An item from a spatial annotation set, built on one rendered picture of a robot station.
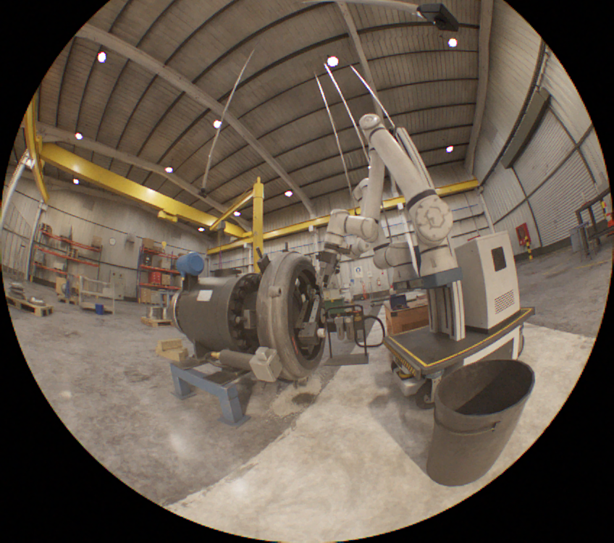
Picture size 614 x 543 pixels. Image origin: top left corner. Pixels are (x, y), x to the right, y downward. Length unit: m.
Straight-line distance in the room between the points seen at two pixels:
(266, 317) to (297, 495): 0.74
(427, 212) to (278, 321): 0.71
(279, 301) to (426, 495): 0.95
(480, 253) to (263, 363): 1.12
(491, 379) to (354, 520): 0.61
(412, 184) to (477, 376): 0.78
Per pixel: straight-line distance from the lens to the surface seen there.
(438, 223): 0.72
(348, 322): 1.82
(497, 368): 0.79
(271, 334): 0.77
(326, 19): 7.85
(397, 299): 1.88
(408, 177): 0.82
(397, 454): 0.92
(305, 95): 8.85
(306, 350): 0.97
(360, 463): 0.90
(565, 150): 8.79
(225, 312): 1.04
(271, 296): 0.77
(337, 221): 0.84
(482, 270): 1.11
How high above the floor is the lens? 0.72
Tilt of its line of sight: 18 degrees up
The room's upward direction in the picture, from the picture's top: 6 degrees counter-clockwise
